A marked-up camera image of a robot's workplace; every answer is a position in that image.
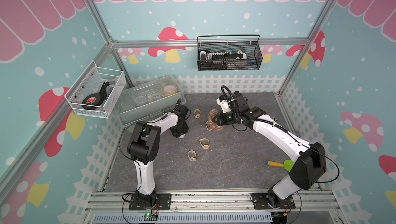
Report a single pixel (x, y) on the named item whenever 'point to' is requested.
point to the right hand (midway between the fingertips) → (213, 119)
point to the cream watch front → (192, 155)
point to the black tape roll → (93, 99)
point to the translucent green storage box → (145, 101)
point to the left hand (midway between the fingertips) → (183, 134)
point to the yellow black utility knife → (275, 119)
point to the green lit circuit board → (150, 217)
